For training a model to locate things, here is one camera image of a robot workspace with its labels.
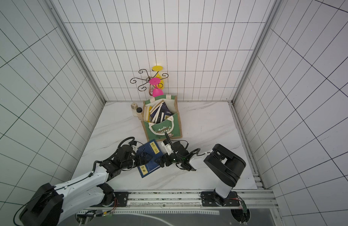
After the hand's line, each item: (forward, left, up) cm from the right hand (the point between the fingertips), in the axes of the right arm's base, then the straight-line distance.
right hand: (159, 154), depth 87 cm
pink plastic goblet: (+35, +5, +21) cm, 41 cm away
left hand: (-5, +7, +1) cm, 9 cm away
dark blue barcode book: (+27, -1, +13) cm, 30 cm away
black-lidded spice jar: (+29, +19, +5) cm, 35 cm away
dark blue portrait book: (+20, +5, +16) cm, 26 cm away
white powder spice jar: (+33, +23, +8) cm, 41 cm away
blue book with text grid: (+19, 0, +15) cm, 24 cm away
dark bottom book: (+26, -1, +14) cm, 30 cm away
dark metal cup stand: (+39, +10, +29) cm, 49 cm away
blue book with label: (+4, +6, 0) cm, 7 cm away
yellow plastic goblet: (+51, +5, +29) cm, 59 cm away
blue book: (-9, +7, -2) cm, 12 cm away
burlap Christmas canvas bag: (+13, -6, +10) cm, 17 cm away
